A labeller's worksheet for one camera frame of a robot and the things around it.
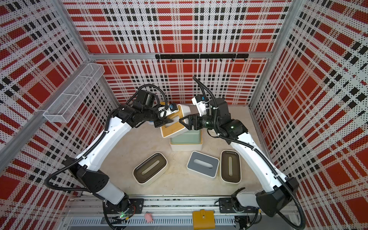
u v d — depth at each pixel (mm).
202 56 883
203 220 690
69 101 731
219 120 503
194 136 973
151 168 821
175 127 679
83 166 414
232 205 732
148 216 690
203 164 869
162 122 634
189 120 570
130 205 730
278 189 376
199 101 584
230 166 825
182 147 935
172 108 606
